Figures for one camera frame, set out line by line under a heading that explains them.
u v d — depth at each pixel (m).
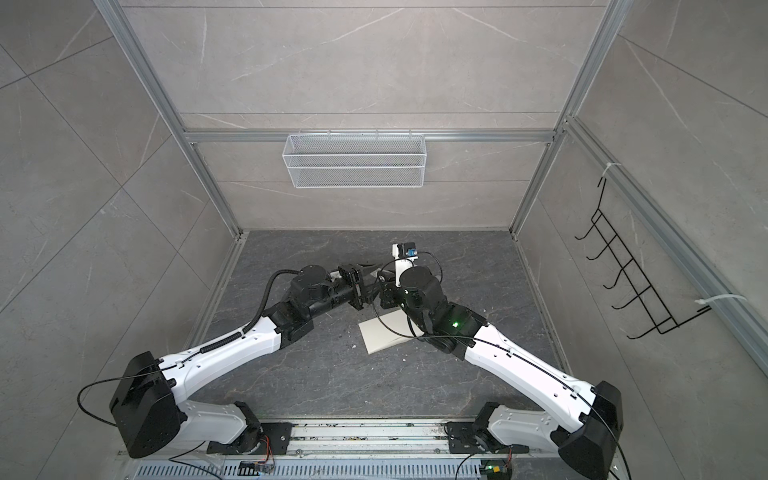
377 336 0.90
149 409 0.39
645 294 0.63
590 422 0.38
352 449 0.73
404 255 0.58
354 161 1.01
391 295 0.61
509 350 0.45
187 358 0.45
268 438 0.73
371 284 0.69
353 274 0.64
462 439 0.73
